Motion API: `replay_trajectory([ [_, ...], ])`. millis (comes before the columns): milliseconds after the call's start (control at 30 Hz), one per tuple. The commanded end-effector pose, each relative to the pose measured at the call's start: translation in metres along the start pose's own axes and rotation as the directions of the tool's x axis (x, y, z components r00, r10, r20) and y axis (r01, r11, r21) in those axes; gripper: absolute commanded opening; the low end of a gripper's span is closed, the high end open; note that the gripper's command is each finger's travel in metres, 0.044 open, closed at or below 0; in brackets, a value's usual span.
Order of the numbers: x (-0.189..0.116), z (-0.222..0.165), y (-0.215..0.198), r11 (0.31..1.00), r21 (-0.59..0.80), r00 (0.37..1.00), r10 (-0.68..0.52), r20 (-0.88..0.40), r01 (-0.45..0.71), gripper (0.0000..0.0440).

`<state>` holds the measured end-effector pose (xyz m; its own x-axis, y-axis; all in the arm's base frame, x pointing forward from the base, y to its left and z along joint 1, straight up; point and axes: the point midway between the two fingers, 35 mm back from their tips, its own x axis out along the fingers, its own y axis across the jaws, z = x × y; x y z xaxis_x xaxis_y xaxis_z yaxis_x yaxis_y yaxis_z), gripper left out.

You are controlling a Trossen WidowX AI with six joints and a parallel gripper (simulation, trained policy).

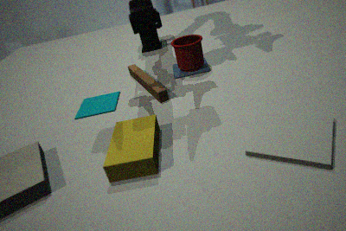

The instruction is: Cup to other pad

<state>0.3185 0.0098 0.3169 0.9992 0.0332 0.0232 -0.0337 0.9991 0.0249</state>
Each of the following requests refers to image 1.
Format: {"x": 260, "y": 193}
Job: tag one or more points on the brown wooden flat bar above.
{"x": 153, "y": 87}

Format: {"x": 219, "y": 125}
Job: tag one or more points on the yellow box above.
{"x": 134, "y": 149}

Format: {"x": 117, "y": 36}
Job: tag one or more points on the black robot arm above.
{"x": 143, "y": 20}

